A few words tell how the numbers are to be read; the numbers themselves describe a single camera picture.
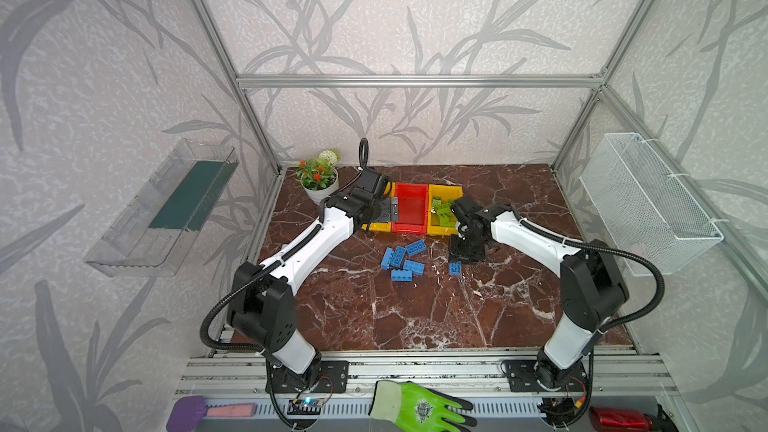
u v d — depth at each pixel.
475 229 0.66
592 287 0.47
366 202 0.64
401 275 0.89
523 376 0.74
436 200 1.06
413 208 1.11
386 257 0.93
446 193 1.05
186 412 0.69
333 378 0.73
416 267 0.91
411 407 0.69
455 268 0.87
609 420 0.67
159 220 0.66
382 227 1.00
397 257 0.94
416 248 0.96
